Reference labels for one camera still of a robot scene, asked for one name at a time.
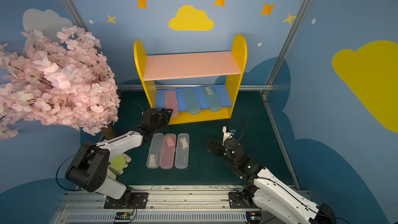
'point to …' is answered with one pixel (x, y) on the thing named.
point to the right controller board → (254, 217)
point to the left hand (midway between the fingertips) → (172, 110)
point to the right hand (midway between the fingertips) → (215, 138)
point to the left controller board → (123, 215)
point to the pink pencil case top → (168, 156)
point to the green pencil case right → (211, 98)
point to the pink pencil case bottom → (171, 102)
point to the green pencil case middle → (193, 104)
